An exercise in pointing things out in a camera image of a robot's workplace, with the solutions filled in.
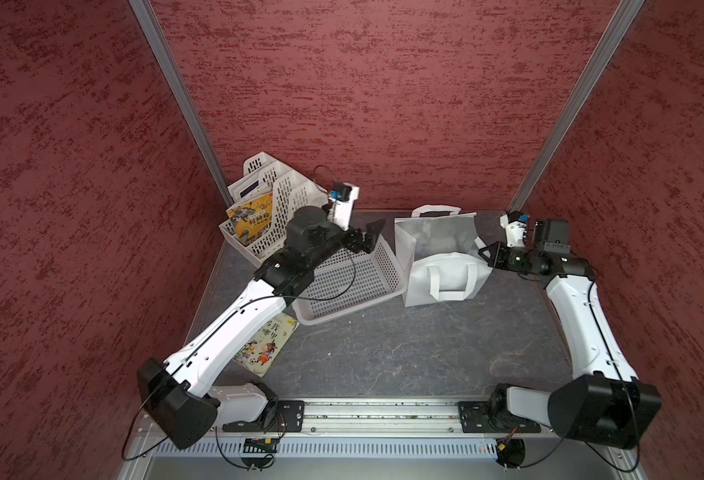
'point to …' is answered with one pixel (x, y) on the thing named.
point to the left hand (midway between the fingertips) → (367, 220)
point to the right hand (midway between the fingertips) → (478, 255)
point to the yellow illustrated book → (251, 220)
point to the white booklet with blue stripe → (249, 189)
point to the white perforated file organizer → (289, 190)
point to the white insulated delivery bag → (440, 257)
